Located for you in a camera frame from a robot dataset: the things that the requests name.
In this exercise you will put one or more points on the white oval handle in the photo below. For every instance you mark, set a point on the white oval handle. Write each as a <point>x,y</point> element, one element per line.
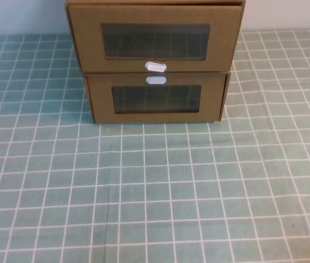
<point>156,80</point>
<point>155,67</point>

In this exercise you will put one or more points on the cyan checkered tablecloth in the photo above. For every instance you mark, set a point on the cyan checkered tablecloth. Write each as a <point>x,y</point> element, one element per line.
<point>237,190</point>

